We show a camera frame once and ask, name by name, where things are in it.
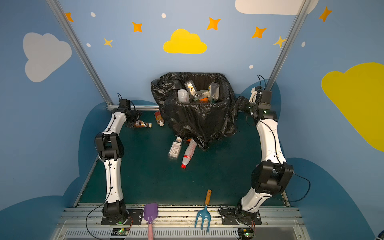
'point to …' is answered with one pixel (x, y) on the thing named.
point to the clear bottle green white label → (213, 92)
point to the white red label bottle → (191, 147)
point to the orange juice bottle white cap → (204, 100)
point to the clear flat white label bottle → (175, 149)
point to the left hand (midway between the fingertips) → (139, 117)
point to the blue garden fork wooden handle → (205, 213)
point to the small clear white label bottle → (191, 87)
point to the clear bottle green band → (201, 94)
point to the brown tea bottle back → (159, 119)
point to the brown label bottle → (139, 123)
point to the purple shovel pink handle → (150, 212)
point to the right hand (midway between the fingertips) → (239, 101)
